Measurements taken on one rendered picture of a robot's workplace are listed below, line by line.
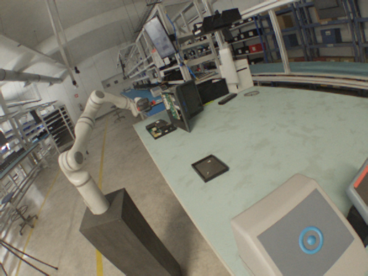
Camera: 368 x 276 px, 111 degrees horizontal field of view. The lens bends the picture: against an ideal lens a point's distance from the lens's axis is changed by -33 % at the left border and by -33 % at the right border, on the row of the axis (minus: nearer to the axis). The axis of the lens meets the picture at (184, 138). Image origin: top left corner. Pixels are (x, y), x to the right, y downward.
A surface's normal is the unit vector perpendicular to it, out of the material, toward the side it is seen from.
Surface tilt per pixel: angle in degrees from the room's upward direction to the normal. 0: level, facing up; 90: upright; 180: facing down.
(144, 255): 90
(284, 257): 29
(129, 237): 90
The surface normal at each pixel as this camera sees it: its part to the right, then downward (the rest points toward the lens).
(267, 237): -0.13, -0.62
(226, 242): -0.33, -0.87
